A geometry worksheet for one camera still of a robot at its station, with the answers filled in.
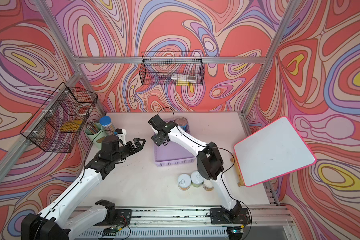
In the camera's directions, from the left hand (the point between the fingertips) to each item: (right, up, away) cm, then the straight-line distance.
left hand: (141, 143), depth 79 cm
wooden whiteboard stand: (+54, -21, 0) cm, 58 cm away
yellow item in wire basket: (-32, +9, -7) cm, 34 cm away
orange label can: (+23, -21, +1) cm, 31 cm away
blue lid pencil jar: (-24, +8, +12) cm, 28 cm away
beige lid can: (+35, -22, -2) cm, 42 cm away
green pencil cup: (-33, +5, +13) cm, 36 cm away
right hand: (+10, +1, +12) cm, 16 cm away
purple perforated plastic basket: (+15, -9, +17) cm, 24 cm away
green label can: (+30, -20, +2) cm, 36 cm away
